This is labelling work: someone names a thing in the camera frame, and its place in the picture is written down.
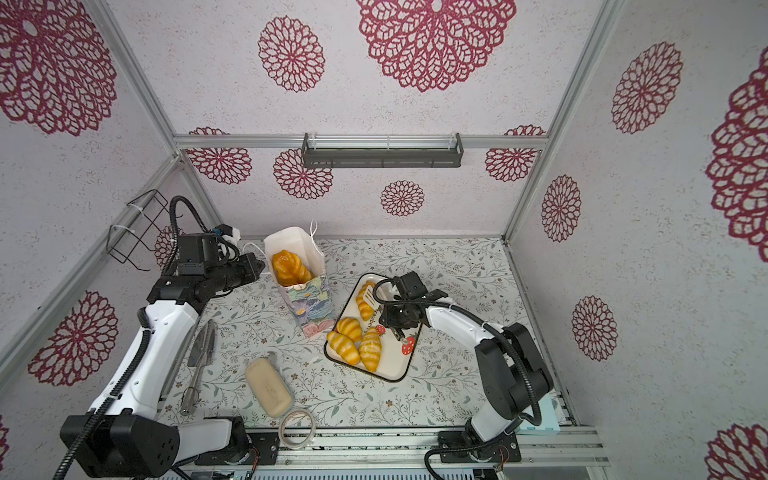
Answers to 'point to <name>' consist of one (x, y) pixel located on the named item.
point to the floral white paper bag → (312, 306)
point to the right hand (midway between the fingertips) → (383, 315)
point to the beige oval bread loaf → (269, 386)
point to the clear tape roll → (297, 429)
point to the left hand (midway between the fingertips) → (263, 269)
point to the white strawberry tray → (397, 356)
